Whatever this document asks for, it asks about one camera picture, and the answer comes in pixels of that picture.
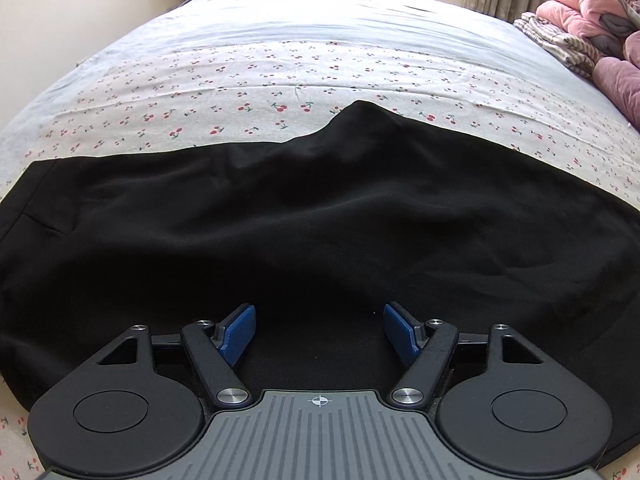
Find mauve folded quilt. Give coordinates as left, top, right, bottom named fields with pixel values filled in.
left=592, top=30, right=640, bottom=133

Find light blue bed sheet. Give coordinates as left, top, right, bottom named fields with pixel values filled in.
left=0, top=0, right=640, bottom=161

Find light pink quilt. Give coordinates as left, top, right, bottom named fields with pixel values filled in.
left=537, top=0, right=640, bottom=57

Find striped folded blanket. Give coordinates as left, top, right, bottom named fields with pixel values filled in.
left=514, top=11, right=608, bottom=79

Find black pants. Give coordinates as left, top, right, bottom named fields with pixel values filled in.
left=0, top=100, right=640, bottom=466

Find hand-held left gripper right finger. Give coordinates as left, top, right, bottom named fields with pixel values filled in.
left=382, top=301, right=546, bottom=406

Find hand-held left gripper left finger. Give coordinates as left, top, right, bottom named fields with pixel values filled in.
left=95, top=302, right=258, bottom=408

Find bed with cherry print sheet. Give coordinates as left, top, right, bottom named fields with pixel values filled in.
left=0, top=0, right=640, bottom=480

